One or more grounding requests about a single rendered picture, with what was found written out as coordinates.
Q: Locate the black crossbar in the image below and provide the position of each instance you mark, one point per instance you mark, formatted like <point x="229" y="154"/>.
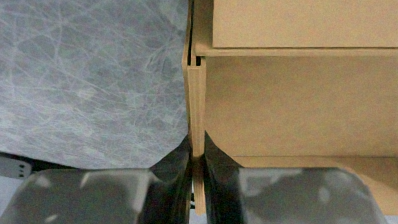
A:
<point x="43" y="165"/>

